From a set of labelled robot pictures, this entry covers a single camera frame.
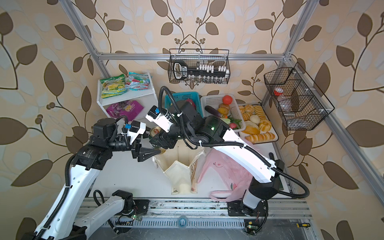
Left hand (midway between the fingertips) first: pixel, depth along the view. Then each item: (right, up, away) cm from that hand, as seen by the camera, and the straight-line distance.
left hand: (159, 141), depth 58 cm
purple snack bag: (-26, +15, +30) cm, 43 cm away
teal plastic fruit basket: (+12, +27, +60) cm, 66 cm away
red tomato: (+37, +24, +53) cm, 69 cm away
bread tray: (+58, +3, +44) cm, 72 cm away
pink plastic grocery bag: (+36, -24, +26) cm, 51 cm away
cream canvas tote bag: (+7, -10, +3) cm, 13 cm away
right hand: (-1, +3, -2) cm, 4 cm away
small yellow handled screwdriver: (+65, -41, +12) cm, 78 cm away
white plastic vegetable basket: (+36, +19, +54) cm, 68 cm away
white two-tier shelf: (-21, +24, +47) cm, 56 cm away
